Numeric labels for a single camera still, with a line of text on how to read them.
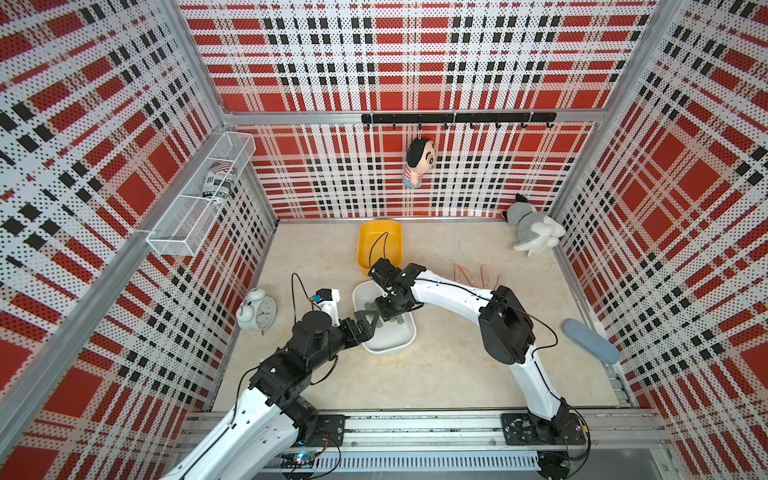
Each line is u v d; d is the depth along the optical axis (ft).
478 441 2.40
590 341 2.83
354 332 2.09
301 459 2.29
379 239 3.57
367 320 2.15
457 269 3.48
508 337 1.79
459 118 2.91
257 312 2.77
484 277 3.42
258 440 1.86
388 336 2.80
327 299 2.15
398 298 2.25
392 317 2.67
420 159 2.97
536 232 3.40
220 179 2.45
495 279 3.40
